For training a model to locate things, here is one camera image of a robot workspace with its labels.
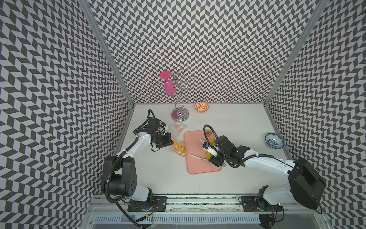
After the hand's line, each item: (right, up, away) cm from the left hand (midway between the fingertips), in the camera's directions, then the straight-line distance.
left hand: (188, 142), depth 85 cm
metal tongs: (+4, -10, +4) cm, 12 cm away
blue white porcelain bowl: (+58, -1, +9) cm, 58 cm away
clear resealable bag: (-5, -4, +2) cm, 7 cm away
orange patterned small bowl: (+11, +23, +29) cm, 38 cm away
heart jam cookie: (+15, +4, +15) cm, 21 cm away
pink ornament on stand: (-15, +38, +30) cm, 51 cm away
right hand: (+14, -1, -8) cm, 17 cm away
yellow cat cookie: (+12, +3, -12) cm, 17 cm away
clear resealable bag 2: (-7, +7, +18) cm, 20 cm away
